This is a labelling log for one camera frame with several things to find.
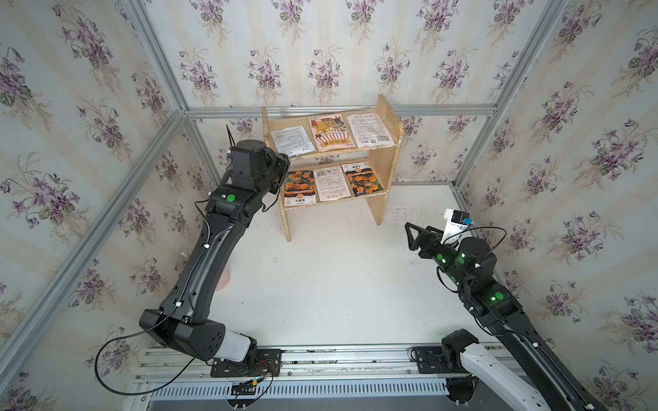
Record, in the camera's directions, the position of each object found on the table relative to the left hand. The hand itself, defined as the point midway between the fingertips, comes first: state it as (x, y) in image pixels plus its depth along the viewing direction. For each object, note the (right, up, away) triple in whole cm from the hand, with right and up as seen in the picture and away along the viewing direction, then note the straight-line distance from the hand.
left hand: (292, 155), depth 67 cm
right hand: (+35, -19, +3) cm, 40 cm away
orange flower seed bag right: (+22, -4, +25) cm, 34 cm away
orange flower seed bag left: (-1, -7, +23) cm, 24 cm away
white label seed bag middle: (+10, -5, +25) cm, 27 cm away
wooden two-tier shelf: (+12, +10, +47) cm, 50 cm away
